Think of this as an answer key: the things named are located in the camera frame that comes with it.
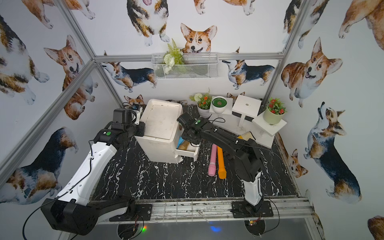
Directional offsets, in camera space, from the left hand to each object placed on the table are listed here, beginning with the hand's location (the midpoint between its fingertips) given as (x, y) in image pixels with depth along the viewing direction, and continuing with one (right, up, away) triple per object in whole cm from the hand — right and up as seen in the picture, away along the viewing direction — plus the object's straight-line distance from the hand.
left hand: (143, 121), depth 78 cm
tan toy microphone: (+20, -14, +8) cm, 26 cm away
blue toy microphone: (+18, -11, +9) cm, 23 cm away
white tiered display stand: (+57, +3, +19) cm, 60 cm away
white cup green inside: (+41, +10, +13) cm, 44 cm away
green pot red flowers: (+71, +6, +6) cm, 72 cm away
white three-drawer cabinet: (+10, -5, -1) cm, 12 cm away
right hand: (+21, -10, +7) cm, 24 cm away
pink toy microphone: (+37, -26, +8) cm, 46 cm away
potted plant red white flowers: (+32, +12, +24) cm, 41 cm away
